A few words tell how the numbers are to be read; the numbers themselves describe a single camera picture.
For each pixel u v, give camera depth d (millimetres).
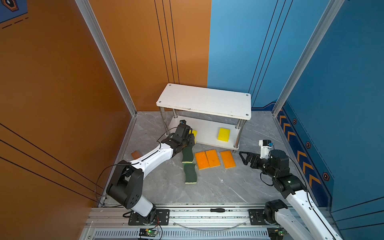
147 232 708
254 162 670
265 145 671
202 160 916
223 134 973
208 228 710
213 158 932
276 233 696
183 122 790
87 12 708
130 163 470
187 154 919
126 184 439
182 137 672
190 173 849
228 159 944
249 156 678
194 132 896
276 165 579
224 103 791
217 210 756
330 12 711
